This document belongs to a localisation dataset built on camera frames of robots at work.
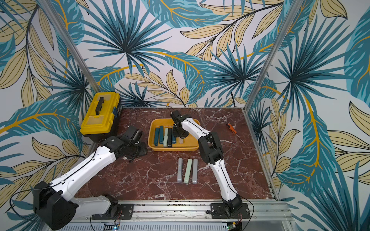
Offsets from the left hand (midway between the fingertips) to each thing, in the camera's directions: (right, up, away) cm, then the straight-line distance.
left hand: (144, 153), depth 79 cm
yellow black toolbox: (-29, +19, +11) cm, 37 cm away
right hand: (+18, +9, +24) cm, 31 cm away
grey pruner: (+19, -11, +7) cm, 23 cm away
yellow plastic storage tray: (+25, +3, +19) cm, 31 cm away
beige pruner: (+19, +5, +19) cm, 27 cm away
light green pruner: (+9, +4, +17) cm, 20 cm away
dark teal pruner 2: (+15, +5, +19) cm, 24 cm away
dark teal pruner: (+2, +8, +21) cm, 23 cm away
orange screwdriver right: (+56, +13, +28) cm, 64 cm away
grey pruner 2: (+28, -12, +6) cm, 31 cm away
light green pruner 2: (+24, -12, +6) cm, 27 cm away
